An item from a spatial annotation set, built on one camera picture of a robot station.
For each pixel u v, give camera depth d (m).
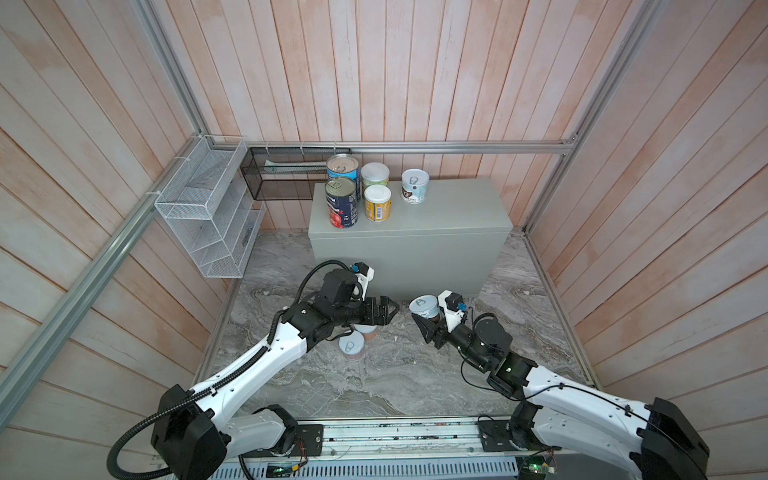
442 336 0.66
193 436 0.38
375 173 0.75
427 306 0.74
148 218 0.67
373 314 0.65
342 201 0.67
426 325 0.72
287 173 1.05
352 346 0.84
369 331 0.87
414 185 0.76
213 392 0.41
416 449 0.73
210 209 0.69
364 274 0.69
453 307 0.62
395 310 0.72
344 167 0.72
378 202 0.70
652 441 0.41
